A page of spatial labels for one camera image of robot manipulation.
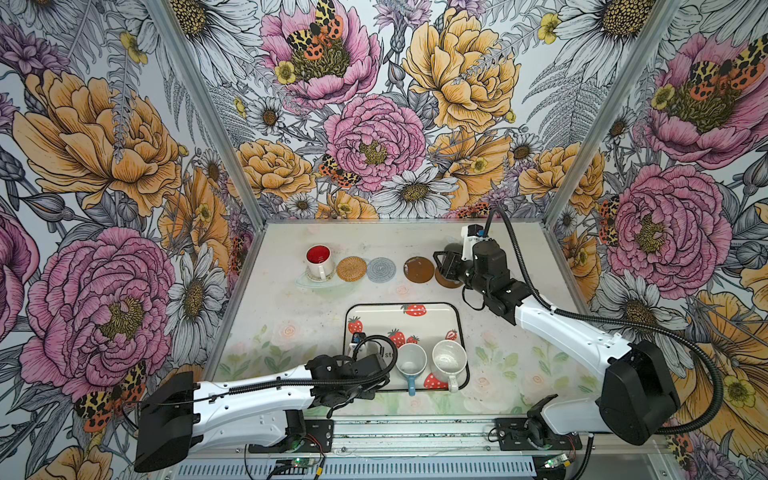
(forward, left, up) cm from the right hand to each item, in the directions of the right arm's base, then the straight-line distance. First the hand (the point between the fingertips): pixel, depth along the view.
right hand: (438, 263), depth 83 cm
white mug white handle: (-18, -3, -19) cm, 27 cm away
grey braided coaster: (+14, +16, -21) cm, 30 cm away
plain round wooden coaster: (+7, -6, -20) cm, 22 cm away
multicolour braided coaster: (+9, +43, -19) cm, 48 cm away
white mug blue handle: (-20, +8, -18) cm, 28 cm away
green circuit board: (-42, +35, -20) cm, 58 cm away
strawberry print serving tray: (-7, +3, -22) cm, 23 cm away
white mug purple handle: (-21, +20, -6) cm, 29 cm away
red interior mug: (+12, +36, -13) cm, 40 cm away
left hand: (-26, +21, -17) cm, 38 cm away
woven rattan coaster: (+15, +27, -21) cm, 37 cm away
